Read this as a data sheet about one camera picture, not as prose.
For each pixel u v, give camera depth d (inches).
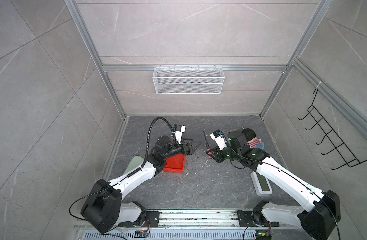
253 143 37.9
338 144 25.0
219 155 26.0
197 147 27.2
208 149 29.2
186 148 26.0
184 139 29.4
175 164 36.5
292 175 18.3
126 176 18.8
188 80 39.4
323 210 15.0
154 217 28.8
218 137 26.2
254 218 25.6
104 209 16.1
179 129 26.9
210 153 28.9
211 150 28.6
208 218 29.4
